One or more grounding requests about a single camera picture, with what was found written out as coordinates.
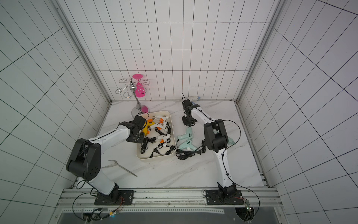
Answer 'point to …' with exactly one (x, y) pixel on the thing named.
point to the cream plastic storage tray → (157, 150)
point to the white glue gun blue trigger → (193, 98)
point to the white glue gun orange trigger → (163, 137)
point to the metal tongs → (122, 167)
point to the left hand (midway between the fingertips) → (135, 141)
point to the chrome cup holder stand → (131, 87)
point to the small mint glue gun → (188, 144)
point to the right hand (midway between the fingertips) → (184, 122)
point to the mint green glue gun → (188, 136)
